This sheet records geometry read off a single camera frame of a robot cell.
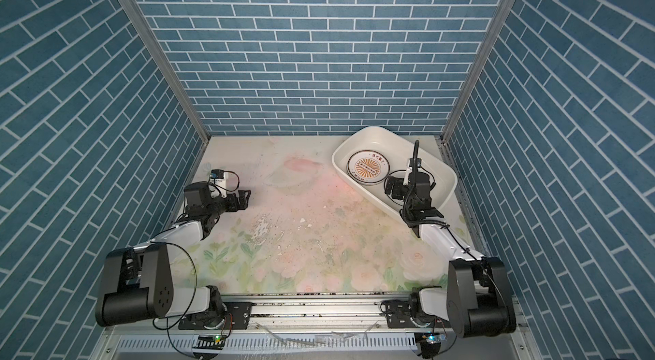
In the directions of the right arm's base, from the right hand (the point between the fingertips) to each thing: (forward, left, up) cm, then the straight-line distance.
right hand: (405, 177), depth 89 cm
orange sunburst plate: (+12, +12, -10) cm, 20 cm away
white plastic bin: (+24, -1, -10) cm, 26 cm away
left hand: (-7, +58, -5) cm, 59 cm away
